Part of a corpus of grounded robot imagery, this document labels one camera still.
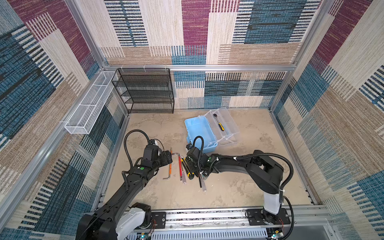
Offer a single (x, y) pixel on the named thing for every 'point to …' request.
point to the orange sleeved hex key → (170, 169)
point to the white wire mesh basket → (80, 122)
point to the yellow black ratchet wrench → (220, 125)
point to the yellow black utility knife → (187, 167)
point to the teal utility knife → (204, 185)
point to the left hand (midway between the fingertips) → (165, 153)
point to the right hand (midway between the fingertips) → (192, 164)
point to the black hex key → (200, 182)
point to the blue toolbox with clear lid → (216, 127)
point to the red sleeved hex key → (180, 166)
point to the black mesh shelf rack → (145, 90)
